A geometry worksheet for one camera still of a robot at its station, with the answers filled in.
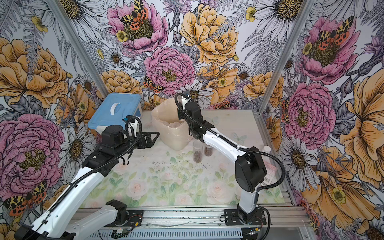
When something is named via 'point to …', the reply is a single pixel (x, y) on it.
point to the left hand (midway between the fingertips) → (152, 138)
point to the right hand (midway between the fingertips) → (181, 105)
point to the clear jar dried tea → (197, 151)
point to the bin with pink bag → (174, 132)
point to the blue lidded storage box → (114, 109)
